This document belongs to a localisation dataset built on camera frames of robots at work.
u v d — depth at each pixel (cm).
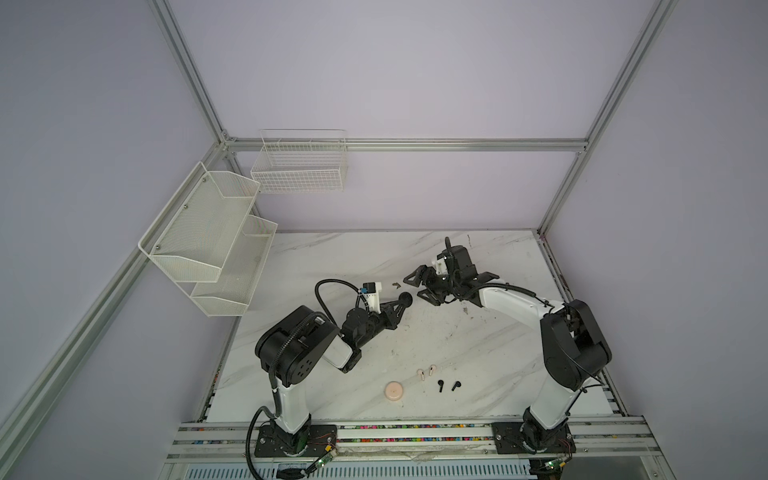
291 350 51
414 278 83
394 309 84
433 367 86
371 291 82
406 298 89
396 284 104
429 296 83
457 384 82
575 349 48
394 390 80
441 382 82
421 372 84
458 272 72
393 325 80
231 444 75
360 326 72
